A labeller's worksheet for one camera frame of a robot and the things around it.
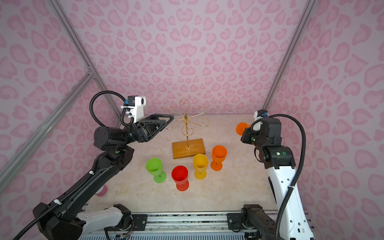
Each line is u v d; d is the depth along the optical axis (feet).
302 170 1.34
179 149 3.27
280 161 1.41
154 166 2.74
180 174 2.41
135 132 1.47
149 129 1.47
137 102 1.51
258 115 1.95
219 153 2.82
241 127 2.68
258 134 1.86
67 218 1.27
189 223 2.46
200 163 2.75
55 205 1.27
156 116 1.69
